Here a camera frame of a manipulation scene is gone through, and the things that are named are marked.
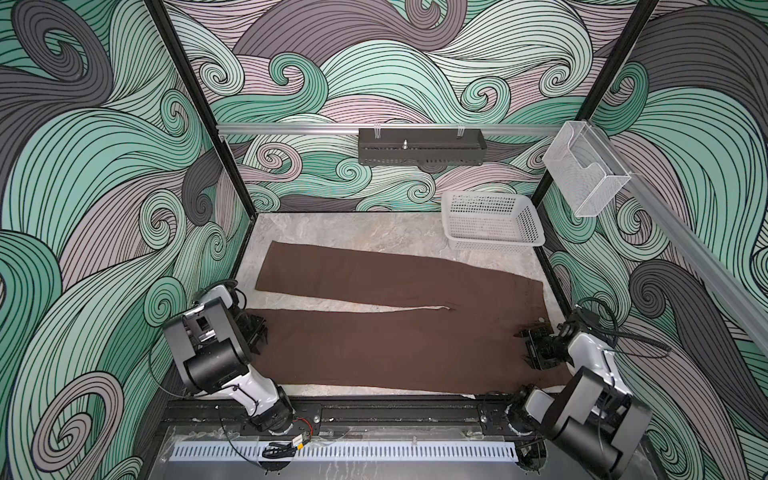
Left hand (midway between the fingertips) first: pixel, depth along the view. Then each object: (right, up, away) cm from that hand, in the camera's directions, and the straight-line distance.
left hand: (262, 341), depth 85 cm
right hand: (+75, 0, -1) cm, 75 cm away
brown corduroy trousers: (+61, -2, +1) cm, 61 cm away
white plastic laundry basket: (+79, +37, +33) cm, 93 cm away
